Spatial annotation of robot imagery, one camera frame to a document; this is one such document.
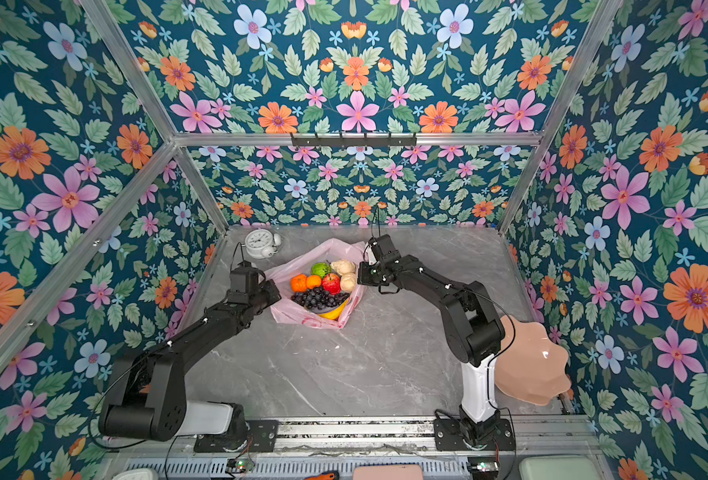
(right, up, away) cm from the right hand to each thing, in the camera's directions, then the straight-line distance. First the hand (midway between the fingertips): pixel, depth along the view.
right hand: (358, 273), depth 94 cm
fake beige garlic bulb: (-4, -3, +4) cm, 6 cm away
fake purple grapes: (-13, -8, 0) cm, 15 cm away
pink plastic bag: (-23, +1, -6) cm, 23 cm away
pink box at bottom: (+8, -45, -26) cm, 52 cm away
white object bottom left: (-49, -44, -27) cm, 71 cm away
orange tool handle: (-7, -45, -27) cm, 53 cm away
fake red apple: (-9, -4, +3) cm, 10 cm away
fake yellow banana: (-7, -13, -2) cm, 15 cm away
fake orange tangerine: (-21, -4, +4) cm, 21 cm away
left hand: (-24, -2, -4) cm, 25 cm away
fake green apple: (-13, +1, +6) cm, 15 cm away
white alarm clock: (-38, +10, +16) cm, 42 cm away
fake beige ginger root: (-5, +1, +8) cm, 9 cm away
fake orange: (-15, -3, +3) cm, 16 cm away
